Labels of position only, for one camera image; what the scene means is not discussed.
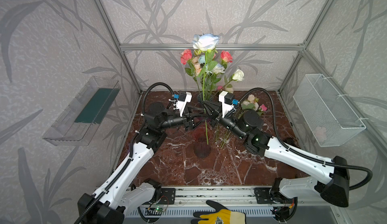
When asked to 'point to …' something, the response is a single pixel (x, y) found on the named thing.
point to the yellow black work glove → (219, 215)
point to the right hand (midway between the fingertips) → (204, 97)
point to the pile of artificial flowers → (251, 103)
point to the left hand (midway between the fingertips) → (207, 112)
